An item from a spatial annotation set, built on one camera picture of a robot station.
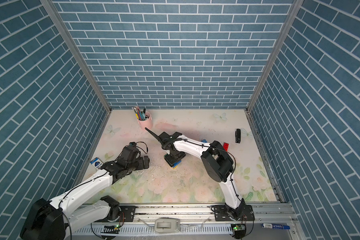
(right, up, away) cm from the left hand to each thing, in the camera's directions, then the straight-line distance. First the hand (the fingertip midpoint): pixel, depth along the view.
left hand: (146, 161), depth 85 cm
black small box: (+59, +13, +17) cm, 63 cm away
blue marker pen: (+65, -26, -16) cm, 72 cm away
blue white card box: (-32, -3, +6) cm, 33 cm away
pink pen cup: (-4, +22, +17) cm, 28 cm away
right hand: (+17, -2, +5) cm, 17 cm away
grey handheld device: (+14, -26, -15) cm, 34 cm away
